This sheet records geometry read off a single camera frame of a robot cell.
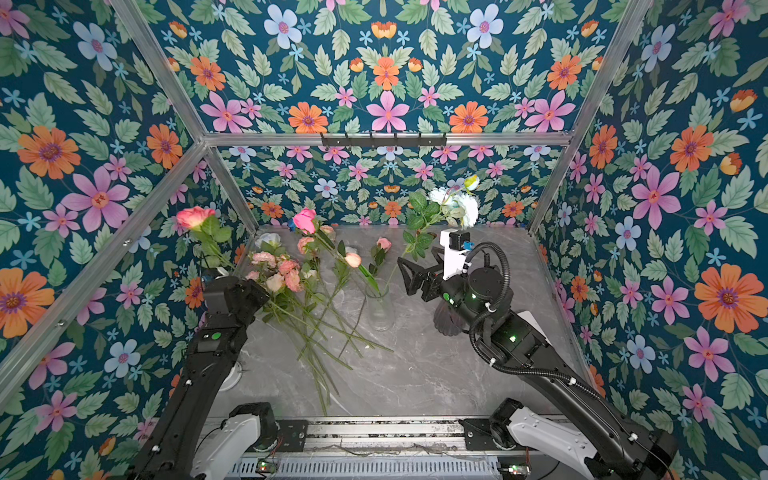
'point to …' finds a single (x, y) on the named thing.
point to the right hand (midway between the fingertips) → (424, 247)
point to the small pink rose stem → (379, 253)
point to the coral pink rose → (208, 234)
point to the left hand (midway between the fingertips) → (264, 281)
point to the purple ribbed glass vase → (447, 319)
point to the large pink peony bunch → (286, 275)
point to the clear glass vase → (381, 308)
